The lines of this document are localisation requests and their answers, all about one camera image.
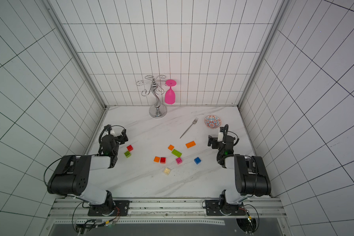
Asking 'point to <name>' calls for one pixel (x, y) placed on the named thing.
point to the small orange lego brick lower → (157, 159)
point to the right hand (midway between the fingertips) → (218, 133)
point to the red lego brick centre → (163, 160)
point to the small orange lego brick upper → (170, 147)
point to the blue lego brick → (197, 160)
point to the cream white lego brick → (166, 171)
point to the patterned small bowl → (212, 121)
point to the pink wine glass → (170, 96)
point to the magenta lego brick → (178, 161)
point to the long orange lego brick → (190, 144)
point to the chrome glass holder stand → (158, 110)
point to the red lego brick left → (130, 148)
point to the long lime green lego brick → (176, 153)
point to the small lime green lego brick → (127, 154)
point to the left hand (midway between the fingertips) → (117, 133)
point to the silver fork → (187, 131)
